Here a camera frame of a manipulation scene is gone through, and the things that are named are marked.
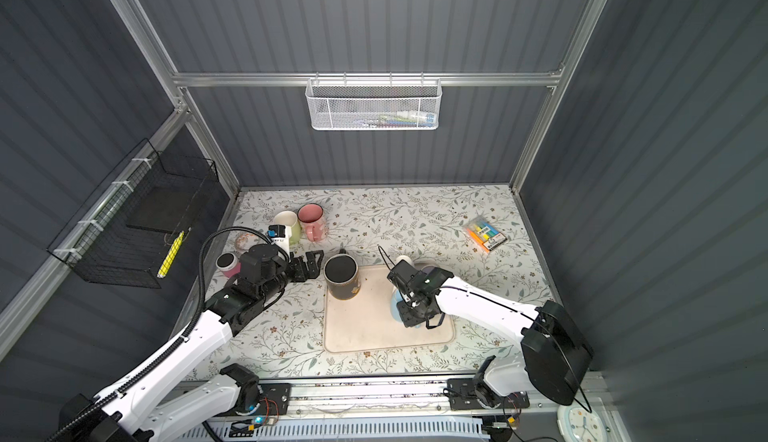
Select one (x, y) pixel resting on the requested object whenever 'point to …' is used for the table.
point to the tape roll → (243, 240)
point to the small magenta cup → (229, 264)
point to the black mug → (341, 271)
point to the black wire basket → (132, 227)
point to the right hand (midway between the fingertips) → (414, 317)
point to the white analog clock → (577, 424)
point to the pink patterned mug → (312, 221)
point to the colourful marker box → (484, 236)
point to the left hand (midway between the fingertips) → (309, 253)
